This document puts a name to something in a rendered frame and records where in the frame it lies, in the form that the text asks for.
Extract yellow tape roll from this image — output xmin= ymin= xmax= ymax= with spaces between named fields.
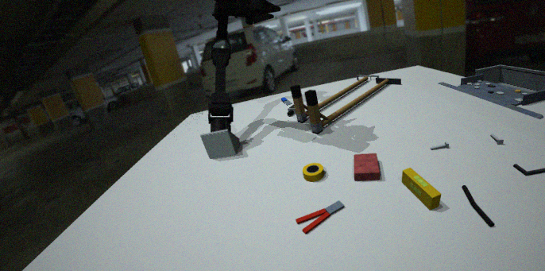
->
xmin=303 ymin=163 xmax=324 ymax=182

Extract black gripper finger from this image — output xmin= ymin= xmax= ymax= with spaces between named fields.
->
xmin=260 ymin=0 xmax=280 ymax=14
xmin=253 ymin=13 xmax=274 ymax=24

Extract red-handled pliers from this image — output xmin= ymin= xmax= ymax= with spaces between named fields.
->
xmin=296 ymin=201 xmax=344 ymax=234

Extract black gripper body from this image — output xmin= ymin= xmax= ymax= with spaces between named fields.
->
xmin=232 ymin=0 xmax=262 ymax=25

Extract yellow spirit level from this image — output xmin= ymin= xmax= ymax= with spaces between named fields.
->
xmin=402 ymin=168 xmax=441 ymax=210

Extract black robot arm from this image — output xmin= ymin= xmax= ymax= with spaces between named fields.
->
xmin=208 ymin=0 xmax=234 ymax=133

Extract red rectangular block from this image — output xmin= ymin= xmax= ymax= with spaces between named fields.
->
xmin=354 ymin=153 xmax=380 ymax=181

